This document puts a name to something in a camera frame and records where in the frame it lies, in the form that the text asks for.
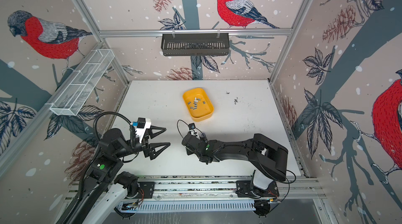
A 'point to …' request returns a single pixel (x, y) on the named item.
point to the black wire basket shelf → (195, 44)
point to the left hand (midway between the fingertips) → (165, 139)
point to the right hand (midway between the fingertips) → (187, 144)
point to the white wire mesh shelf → (68, 100)
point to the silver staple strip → (196, 100)
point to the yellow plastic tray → (198, 104)
